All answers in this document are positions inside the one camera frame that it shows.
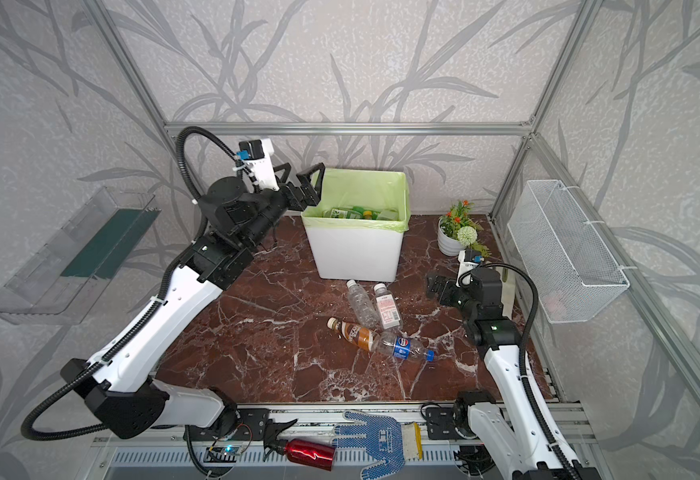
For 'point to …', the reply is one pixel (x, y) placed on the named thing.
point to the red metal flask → (301, 452)
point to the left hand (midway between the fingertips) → (310, 157)
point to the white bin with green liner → (356, 224)
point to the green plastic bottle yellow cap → (353, 212)
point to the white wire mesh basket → (570, 268)
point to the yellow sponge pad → (412, 438)
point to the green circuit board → (221, 454)
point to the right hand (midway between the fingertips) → (442, 269)
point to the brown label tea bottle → (355, 334)
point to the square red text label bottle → (389, 316)
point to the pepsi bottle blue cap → (401, 347)
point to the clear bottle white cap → (363, 308)
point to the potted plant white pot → (457, 231)
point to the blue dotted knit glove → (383, 439)
